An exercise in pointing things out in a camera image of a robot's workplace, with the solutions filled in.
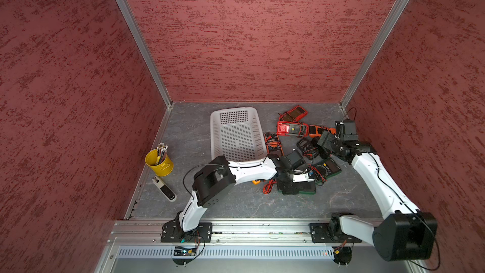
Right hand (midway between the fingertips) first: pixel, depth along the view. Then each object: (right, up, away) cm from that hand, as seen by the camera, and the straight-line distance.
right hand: (328, 144), depth 83 cm
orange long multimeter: (+1, +5, +20) cm, 20 cm away
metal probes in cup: (-74, -2, -4) cm, 74 cm away
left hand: (-17, -18, 0) cm, 25 cm away
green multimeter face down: (-18, -17, -9) cm, 26 cm away
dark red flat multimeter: (-9, +14, +27) cm, 32 cm away
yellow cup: (-75, -11, +1) cm, 76 cm away
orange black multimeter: (-23, -1, +14) cm, 27 cm away
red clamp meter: (-12, +6, +18) cm, 23 cm away
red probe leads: (-28, -19, -2) cm, 34 cm away
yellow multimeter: (-33, -18, +2) cm, 37 cm away
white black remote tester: (-70, -22, -3) cm, 74 cm away
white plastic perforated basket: (-43, +3, +23) cm, 49 cm away
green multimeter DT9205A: (+3, -13, +7) cm, 15 cm away
